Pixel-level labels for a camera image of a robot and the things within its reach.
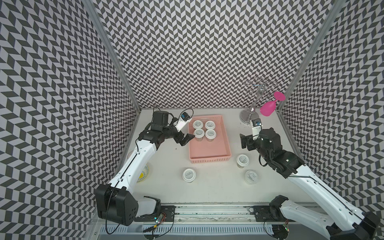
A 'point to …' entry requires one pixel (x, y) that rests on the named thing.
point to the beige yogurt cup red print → (210, 124)
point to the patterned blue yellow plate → (144, 174)
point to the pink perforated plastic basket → (218, 150)
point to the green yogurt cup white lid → (197, 124)
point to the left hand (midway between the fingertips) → (187, 130)
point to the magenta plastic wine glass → (267, 108)
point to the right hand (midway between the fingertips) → (250, 135)
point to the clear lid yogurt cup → (251, 177)
